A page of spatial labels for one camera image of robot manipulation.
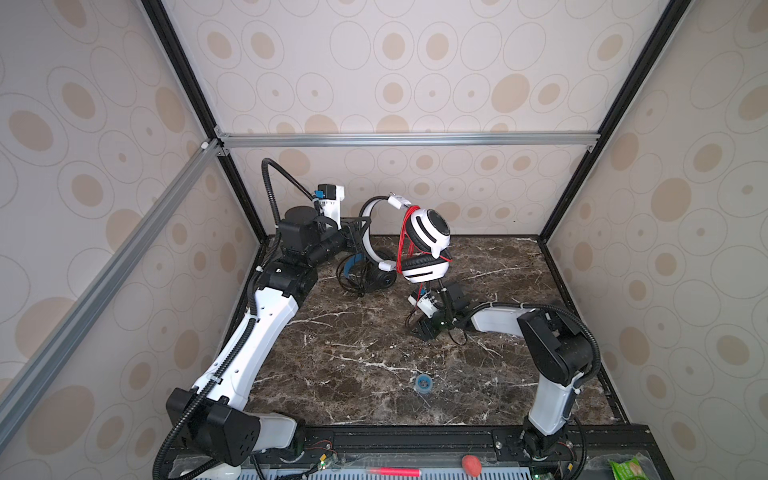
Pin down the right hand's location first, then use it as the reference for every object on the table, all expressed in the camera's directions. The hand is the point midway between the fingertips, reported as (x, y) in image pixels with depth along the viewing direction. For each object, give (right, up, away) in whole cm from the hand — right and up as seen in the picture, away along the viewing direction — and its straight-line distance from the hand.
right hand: (416, 325), depth 95 cm
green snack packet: (+47, -28, -27) cm, 61 cm away
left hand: (-11, +30, -30) cm, 44 cm away
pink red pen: (-7, -30, -25) cm, 39 cm away
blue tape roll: (+1, -14, -12) cm, 18 cm away
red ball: (+11, -27, -27) cm, 39 cm away
